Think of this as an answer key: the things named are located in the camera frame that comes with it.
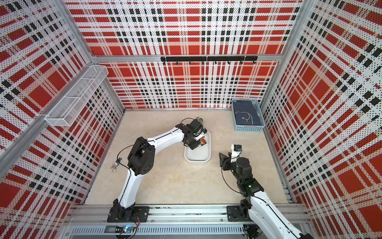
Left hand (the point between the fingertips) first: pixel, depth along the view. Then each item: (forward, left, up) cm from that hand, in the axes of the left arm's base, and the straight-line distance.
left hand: (195, 142), depth 97 cm
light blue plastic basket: (+12, -38, -1) cm, 40 cm away
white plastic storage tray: (-6, -4, -4) cm, 8 cm away
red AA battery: (+4, -5, -3) cm, 7 cm away
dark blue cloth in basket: (+22, -37, +3) cm, 43 cm away
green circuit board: (-46, +31, -2) cm, 56 cm away
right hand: (-12, -18, +8) cm, 23 cm away
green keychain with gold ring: (+24, -3, -4) cm, 24 cm away
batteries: (-15, +49, -1) cm, 51 cm away
